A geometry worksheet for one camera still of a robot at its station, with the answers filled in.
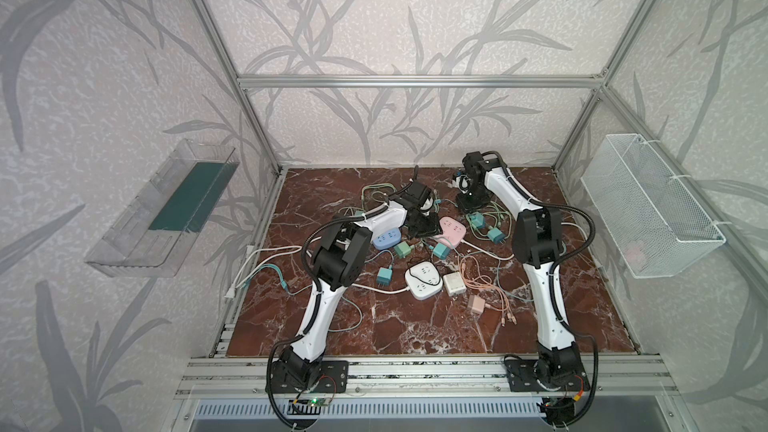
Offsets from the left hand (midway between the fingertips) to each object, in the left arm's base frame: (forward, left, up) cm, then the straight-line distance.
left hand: (443, 224), depth 98 cm
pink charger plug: (-25, -8, -3) cm, 27 cm away
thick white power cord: (-19, +66, -8) cm, 70 cm away
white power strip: (-19, +7, -1) cm, 20 cm away
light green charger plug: (-8, +13, -4) cm, 16 cm away
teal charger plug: (-4, -17, -1) cm, 18 cm away
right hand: (+11, -9, -1) cm, 14 cm away
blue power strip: (-5, +19, -2) cm, 19 cm away
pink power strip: (-1, -3, -3) cm, 4 cm away
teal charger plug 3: (-17, +19, -2) cm, 26 cm away
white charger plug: (-20, -2, -2) cm, 20 cm away
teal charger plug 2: (-9, +1, -2) cm, 9 cm away
